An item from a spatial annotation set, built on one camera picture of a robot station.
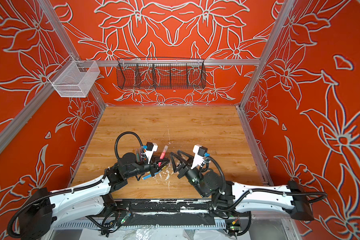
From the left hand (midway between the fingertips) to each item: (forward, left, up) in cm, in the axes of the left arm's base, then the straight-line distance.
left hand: (168, 160), depth 70 cm
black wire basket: (+58, +14, +10) cm, 61 cm away
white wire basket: (+45, +64, +13) cm, 79 cm away
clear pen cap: (+3, +1, +6) cm, 7 cm away
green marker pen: (-2, +13, +7) cm, 15 cm away
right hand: (-3, -2, +11) cm, 11 cm away
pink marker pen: (0, +3, +2) cm, 4 cm away
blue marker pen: (-8, +8, 0) cm, 11 cm away
